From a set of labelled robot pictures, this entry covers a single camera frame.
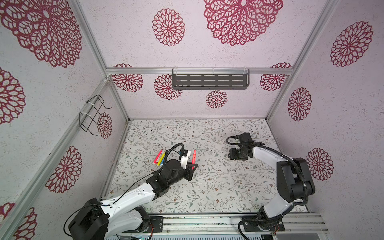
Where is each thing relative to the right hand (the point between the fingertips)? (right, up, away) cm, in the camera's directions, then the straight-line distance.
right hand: (232, 153), depth 95 cm
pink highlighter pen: (-25, +1, -20) cm, 32 cm away
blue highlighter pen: (-38, +1, -35) cm, 52 cm away
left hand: (-24, -5, -16) cm, 29 cm away
